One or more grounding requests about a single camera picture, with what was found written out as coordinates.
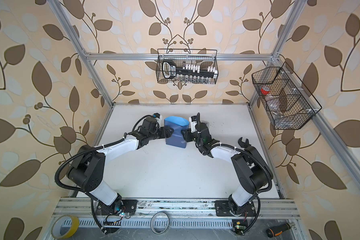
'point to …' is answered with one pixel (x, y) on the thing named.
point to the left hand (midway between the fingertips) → (170, 129)
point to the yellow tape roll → (57, 222)
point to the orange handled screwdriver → (277, 230)
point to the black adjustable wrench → (244, 144)
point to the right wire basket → (287, 103)
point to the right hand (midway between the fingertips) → (184, 131)
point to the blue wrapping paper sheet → (177, 124)
